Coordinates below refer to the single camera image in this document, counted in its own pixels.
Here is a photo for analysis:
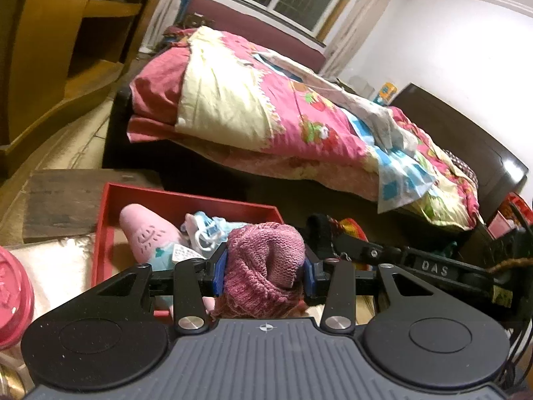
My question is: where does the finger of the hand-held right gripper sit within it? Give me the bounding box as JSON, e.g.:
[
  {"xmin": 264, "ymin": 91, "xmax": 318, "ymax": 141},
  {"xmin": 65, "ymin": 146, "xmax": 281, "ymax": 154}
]
[{"xmin": 306, "ymin": 212, "xmax": 406, "ymax": 276}]

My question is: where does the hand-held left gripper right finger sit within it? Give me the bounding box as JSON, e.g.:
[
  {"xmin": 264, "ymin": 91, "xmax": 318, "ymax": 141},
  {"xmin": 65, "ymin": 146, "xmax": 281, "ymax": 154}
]
[{"xmin": 300, "ymin": 253, "xmax": 442, "ymax": 336}]

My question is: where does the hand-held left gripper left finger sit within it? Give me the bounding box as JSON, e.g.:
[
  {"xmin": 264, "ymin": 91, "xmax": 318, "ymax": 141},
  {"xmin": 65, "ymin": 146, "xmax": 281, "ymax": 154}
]
[{"xmin": 92, "ymin": 252, "xmax": 231, "ymax": 336}]

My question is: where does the pink knitted hat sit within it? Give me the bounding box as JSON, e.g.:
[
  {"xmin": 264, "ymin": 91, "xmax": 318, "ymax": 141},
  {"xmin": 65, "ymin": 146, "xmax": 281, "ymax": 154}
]
[{"xmin": 214, "ymin": 222, "xmax": 307, "ymax": 320}]

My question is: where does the blue face mask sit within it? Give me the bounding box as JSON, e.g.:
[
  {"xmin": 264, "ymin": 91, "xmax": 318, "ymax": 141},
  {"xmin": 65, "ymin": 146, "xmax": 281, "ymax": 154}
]
[{"xmin": 182, "ymin": 212, "xmax": 247, "ymax": 256}]

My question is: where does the pink plush toy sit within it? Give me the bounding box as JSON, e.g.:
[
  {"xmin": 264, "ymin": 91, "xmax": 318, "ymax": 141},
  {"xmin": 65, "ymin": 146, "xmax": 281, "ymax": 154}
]
[{"xmin": 119, "ymin": 203, "xmax": 209, "ymax": 274}]

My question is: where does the red cardboard box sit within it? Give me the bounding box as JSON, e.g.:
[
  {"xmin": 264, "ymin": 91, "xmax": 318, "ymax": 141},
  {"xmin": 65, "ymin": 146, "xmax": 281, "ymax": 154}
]
[{"xmin": 91, "ymin": 182, "xmax": 289, "ymax": 324}]

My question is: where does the red yellow patterned cloth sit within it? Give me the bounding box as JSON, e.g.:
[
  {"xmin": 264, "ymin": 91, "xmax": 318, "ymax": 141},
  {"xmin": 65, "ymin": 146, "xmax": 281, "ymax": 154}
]
[{"xmin": 328, "ymin": 216, "xmax": 369, "ymax": 243}]

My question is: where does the red bag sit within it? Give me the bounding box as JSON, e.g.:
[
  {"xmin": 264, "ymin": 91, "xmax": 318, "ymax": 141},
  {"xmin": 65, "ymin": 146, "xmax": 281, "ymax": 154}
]
[{"xmin": 486, "ymin": 193, "xmax": 533, "ymax": 239}]

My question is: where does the white blue patterned sheet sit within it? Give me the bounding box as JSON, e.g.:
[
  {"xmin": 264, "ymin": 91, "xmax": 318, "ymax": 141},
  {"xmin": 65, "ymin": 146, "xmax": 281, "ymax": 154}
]
[{"xmin": 250, "ymin": 48, "xmax": 439, "ymax": 214}]

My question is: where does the dark wooden footboard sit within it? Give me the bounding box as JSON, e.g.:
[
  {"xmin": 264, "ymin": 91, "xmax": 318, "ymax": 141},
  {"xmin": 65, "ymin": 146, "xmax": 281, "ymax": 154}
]
[{"xmin": 391, "ymin": 82, "xmax": 530, "ymax": 218}]

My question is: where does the yellow toy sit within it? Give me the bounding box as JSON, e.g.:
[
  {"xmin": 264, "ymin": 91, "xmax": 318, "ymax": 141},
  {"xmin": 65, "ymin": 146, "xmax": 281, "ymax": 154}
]
[{"xmin": 372, "ymin": 83, "xmax": 399, "ymax": 106}]

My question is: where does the pink floral quilt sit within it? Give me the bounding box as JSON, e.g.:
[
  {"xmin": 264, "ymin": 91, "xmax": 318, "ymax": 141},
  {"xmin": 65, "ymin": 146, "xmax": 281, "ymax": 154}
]
[{"xmin": 175, "ymin": 25, "xmax": 486, "ymax": 226}]

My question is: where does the small grey box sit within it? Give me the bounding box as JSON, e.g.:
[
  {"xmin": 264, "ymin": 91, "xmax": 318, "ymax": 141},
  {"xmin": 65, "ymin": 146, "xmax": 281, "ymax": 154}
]
[{"xmin": 349, "ymin": 76, "xmax": 376, "ymax": 99}]

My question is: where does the dark wooden board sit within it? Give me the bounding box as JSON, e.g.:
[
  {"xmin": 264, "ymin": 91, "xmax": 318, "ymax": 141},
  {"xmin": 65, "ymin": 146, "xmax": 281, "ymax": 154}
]
[{"xmin": 23, "ymin": 169, "xmax": 164, "ymax": 245}]

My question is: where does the dark pink blanket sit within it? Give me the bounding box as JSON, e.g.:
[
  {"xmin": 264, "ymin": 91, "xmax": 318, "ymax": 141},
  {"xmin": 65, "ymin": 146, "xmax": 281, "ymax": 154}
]
[{"xmin": 127, "ymin": 44, "xmax": 479, "ymax": 232}]

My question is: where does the red lidded tumbler cup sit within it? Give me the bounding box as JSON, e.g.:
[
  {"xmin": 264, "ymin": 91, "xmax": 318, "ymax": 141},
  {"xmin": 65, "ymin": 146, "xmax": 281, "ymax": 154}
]
[{"xmin": 0, "ymin": 245, "xmax": 35, "ymax": 351}]

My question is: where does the beige curtain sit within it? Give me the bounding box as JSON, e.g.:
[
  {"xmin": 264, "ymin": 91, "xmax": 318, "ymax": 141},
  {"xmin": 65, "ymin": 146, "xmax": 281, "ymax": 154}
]
[
  {"xmin": 139, "ymin": 0, "xmax": 228, "ymax": 56},
  {"xmin": 322, "ymin": 0, "xmax": 403, "ymax": 78}
]

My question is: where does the maroon padded headboard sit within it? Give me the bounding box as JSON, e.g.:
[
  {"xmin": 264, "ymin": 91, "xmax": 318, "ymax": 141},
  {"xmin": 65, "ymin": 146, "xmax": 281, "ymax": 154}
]
[{"xmin": 183, "ymin": 0, "xmax": 326, "ymax": 75}]

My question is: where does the wooden cabinet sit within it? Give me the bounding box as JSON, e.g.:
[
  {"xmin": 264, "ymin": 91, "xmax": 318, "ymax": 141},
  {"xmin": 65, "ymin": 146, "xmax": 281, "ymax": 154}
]
[{"xmin": 0, "ymin": 0, "xmax": 166, "ymax": 180}]

